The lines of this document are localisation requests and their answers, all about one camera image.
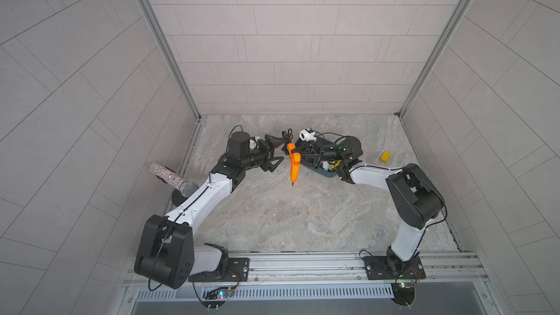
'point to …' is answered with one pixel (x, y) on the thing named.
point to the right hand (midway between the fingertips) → (298, 161)
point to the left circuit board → (216, 297)
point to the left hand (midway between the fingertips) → (289, 147)
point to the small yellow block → (386, 157)
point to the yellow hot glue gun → (337, 164)
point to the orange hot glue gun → (294, 160)
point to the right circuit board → (404, 294)
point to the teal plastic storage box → (326, 173)
